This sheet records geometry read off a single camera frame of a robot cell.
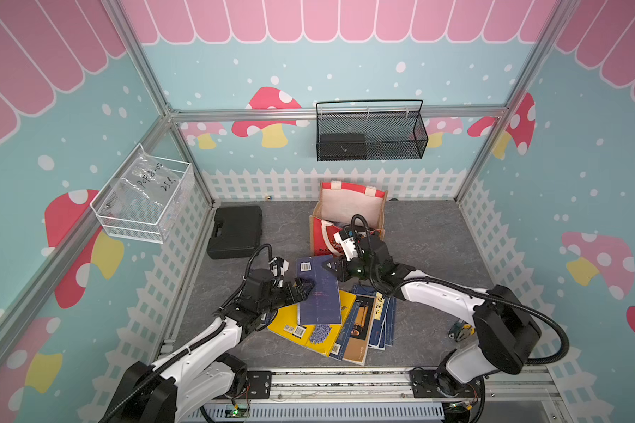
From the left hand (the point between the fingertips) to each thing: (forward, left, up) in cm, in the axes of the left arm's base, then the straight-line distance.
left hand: (306, 291), depth 82 cm
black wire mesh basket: (+54, -14, +23) cm, 61 cm away
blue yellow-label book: (-7, -23, -5) cm, 25 cm away
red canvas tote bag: (+34, -10, +4) cm, 36 cm away
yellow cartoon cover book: (-7, +6, -7) cm, 12 cm away
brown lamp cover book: (-13, -15, -6) cm, 21 cm away
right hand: (+6, -6, +7) cm, 11 cm away
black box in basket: (+43, -9, +23) cm, 50 cm away
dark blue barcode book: (-4, -5, 0) cm, 7 cm away
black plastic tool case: (+28, +30, -7) cm, 42 cm away
